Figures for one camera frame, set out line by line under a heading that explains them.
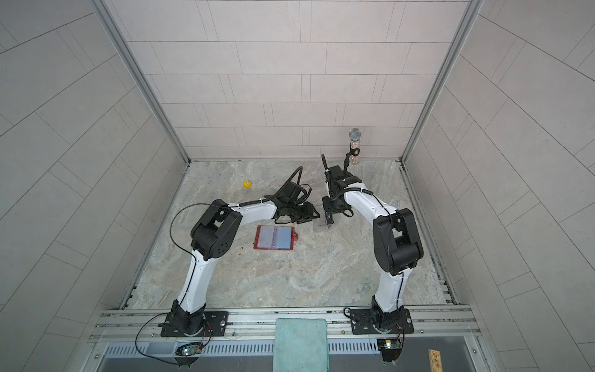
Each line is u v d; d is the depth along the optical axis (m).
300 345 0.67
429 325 0.72
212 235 0.55
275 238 0.89
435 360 0.64
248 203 0.63
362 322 0.71
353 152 0.96
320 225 0.92
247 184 1.06
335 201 0.77
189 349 0.64
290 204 0.83
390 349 0.68
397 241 0.48
